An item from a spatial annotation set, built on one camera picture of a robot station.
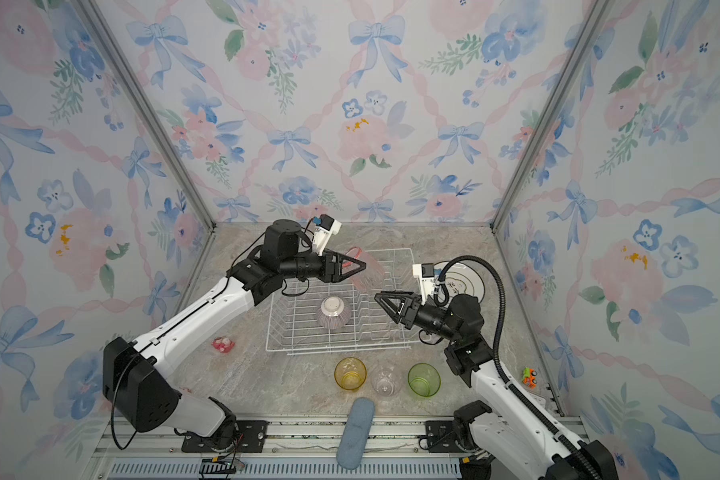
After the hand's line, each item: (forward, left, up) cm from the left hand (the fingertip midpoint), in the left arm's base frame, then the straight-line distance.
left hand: (358, 261), depth 71 cm
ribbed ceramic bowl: (-1, +8, -24) cm, 25 cm away
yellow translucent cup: (-16, +2, -31) cm, 35 cm away
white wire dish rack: (-1, +20, -29) cm, 36 cm away
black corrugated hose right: (-31, -27, +4) cm, 41 cm away
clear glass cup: (-18, -8, -29) cm, 35 cm away
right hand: (-8, -5, -3) cm, 10 cm away
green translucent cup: (-18, -18, -29) cm, 39 cm away
